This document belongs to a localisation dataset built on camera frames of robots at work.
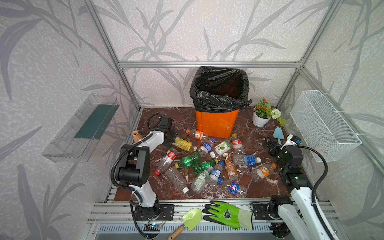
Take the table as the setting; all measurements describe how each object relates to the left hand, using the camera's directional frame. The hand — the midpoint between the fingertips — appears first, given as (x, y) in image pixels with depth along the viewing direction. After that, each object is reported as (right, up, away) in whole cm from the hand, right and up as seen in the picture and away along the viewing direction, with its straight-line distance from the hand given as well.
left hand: (177, 131), depth 97 cm
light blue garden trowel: (+71, -2, +7) cm, 71 cm away
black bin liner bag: (+29, +29, +5) cm, 41 cm away
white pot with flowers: (+59, +13, +5) cm, 60 cm away
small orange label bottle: (+51, -21, -14) cm, 57 cm away
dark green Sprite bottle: (+9, -18, -4) cm, 20 cm away
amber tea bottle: (+33, -20, -14) cm, 41 cm away
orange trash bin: (+27, +4, +8) cm, 28 cm away
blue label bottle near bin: (+19, -10, -3) cm, 22 cm away
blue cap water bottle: (+23, -25, -16) cm, 37 cm away
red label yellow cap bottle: (+39, -7, -3) cm, 39 cm away
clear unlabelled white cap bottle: (+3, -26, -14) cm, 29 cm away
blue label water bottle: (+43, -16, -9) cm, 47 cm away
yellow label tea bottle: (+4, -7, -3) cm, 9 cm away
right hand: (+54, -1, -18) cm, 57 cm away
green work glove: (+29, -39, -24) cm, 54 cm away
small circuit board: (-8, -45, -25) cm, 52 cm away
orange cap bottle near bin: (+14, -2, +2) cm, 15 cm away
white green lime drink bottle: (+30, -10, -3) cm, 32 cm away
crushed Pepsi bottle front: (+34, -28, -21) cm, 49 cm away
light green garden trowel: (+11, -41, -25) cm, 49 cm away
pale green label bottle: (+16, -24, -18) cm, 34 cm away
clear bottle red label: (-2, -14, -9) cm, 16 cm away
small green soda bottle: (+15, -19, -14) cm, 28 cm away
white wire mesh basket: (+69, +4, -33) cm, 76 cm away
